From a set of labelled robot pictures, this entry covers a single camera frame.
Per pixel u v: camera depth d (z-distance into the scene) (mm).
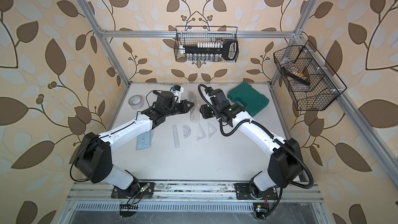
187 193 753
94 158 437
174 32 890
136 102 1103
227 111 572
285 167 414
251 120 504
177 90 752
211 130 963
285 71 752
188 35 912
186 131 959
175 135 938
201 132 943
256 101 1073
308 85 755
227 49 844
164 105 654
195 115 822
